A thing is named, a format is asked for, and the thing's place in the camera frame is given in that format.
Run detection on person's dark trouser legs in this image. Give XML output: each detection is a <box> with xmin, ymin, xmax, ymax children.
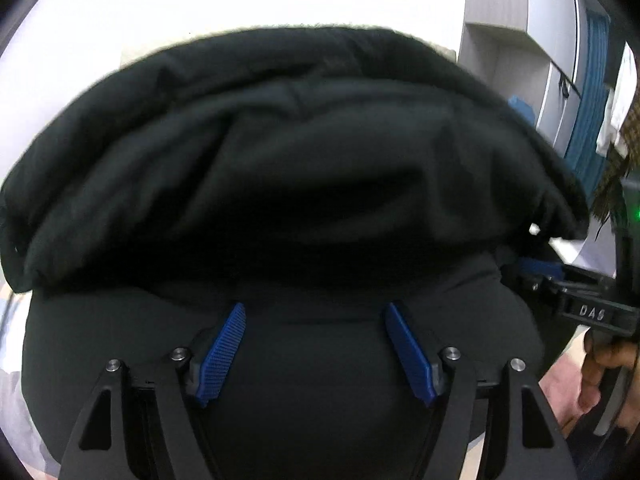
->
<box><xmin>564</xmin><ymin>424</ymin><xmax>632</xmax><ymax>480</ymax></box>

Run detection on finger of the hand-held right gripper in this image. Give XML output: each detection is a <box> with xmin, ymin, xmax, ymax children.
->
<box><xmin>500</xmin><ymin>255</ymin><xmax>568</xmax><ymax>311</ymax></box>

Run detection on person's right hand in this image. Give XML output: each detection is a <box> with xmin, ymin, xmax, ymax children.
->
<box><xmin>576</xmin><ymin>334</ymin><xmax>640</xmax><ymax>412</ymax></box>

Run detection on white hanging garment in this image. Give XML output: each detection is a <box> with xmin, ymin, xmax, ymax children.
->
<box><xmin>594</xmin><ymin>41</ymin><xmax>637</xmax><ymax>159</ymax></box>

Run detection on blue curtain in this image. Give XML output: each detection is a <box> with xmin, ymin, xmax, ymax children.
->
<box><xmin>564</xmin><ymin>9</ymin><xmax>612</xmax><ymax>187</ymax></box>

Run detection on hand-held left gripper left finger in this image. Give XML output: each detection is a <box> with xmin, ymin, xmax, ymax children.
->
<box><xmin>59</xmin><ymin>302</ymin><xmax>247</xmax><ymax>480</ymax></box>

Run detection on black puffer jacket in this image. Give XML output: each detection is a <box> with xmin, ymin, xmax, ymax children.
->
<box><xmin>0</xmin><ymin>25</ymin><xmax>591</xmax><ymax>480</ymax></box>

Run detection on brown patterned scarf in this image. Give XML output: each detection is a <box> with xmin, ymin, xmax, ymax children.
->
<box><xmin>591</xmin><ymin>109</ymin><xmax>640</xmax><ymax>222</ymax></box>

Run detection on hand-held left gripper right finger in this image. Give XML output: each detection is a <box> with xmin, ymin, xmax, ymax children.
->
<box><xmin>383</xmin><ymin>301</ymin><xmax>577</xmax><ymax>480</ymax></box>

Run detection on black clothes rail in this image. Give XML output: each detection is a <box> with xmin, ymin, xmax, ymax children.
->
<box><xmin>549</xmin><ymin>59</ymin><xmax>582</xmax><ymax>97</ymax></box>

